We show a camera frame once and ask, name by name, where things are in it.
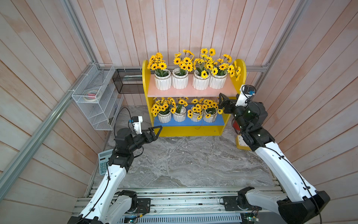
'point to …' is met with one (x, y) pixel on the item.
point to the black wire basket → (128, 80)
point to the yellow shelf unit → (214, 128)
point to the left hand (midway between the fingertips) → (158, 130)
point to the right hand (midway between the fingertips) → (227, 94)
